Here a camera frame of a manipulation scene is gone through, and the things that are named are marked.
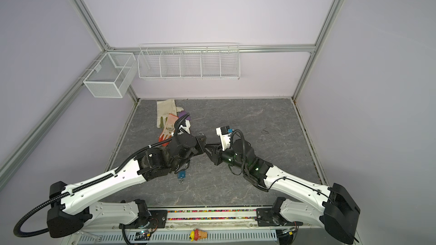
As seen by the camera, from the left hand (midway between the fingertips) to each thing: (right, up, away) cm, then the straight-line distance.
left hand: (205, 141), depth 69 cm
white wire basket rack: (-13, +42, +28) cm, 52 cm away
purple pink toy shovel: (-20, +12, +43) cm, 49 cm away
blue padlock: (-14, -20, +16) cm, 29 cm away
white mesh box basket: (-59, +35, +30) cm, 75 cm away
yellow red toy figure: (-3, -37, -1) cm, 38 cm away
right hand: (-1, -3, 0) cm, 3 cm away
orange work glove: (-26, +2, +34) cm, 43 cm away
